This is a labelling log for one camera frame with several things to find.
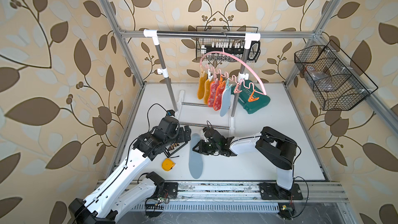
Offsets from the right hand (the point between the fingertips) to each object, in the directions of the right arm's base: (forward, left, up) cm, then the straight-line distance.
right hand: (193, 149), depth 87 cm
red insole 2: (+23, -12, +23) cm, 35 cm away
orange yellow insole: (+23, -9, +27) cm, 37 cm away
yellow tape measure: (-8, +14, +1) cm, 16 cm away
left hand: (+2, +3, +18) cm, 19 cm away
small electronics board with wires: (-29, -44, -3) cm, 53 cm away
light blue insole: (-5, -1, 0) cm, 5 cm away
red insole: (+19, -15, +25) cm, 35 cm away
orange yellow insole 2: (+29, -6, +22) cm, 37 cm away
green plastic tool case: (+26, -37, +3) cm, 46 cm away
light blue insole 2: (+15, -18, +24) cm, 33 cm away
